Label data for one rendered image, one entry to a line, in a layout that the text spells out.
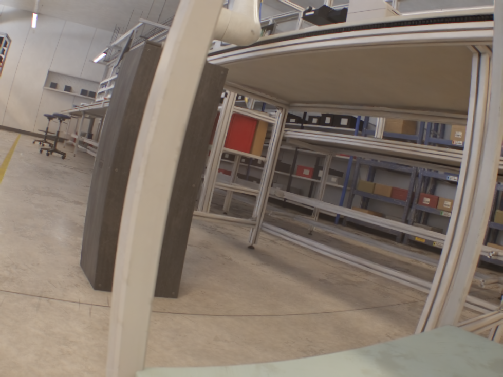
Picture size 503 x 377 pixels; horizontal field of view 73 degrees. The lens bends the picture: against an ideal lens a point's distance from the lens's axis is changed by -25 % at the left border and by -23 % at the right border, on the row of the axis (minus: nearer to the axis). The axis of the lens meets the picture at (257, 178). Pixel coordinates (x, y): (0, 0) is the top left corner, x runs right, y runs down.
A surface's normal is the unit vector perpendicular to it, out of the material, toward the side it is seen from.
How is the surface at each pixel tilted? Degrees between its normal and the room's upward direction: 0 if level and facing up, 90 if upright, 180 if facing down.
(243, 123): 90
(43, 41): 90
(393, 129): 90
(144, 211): 90
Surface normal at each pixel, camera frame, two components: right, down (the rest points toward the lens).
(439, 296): -0.81, -0.18
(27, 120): 0.54, 0.14
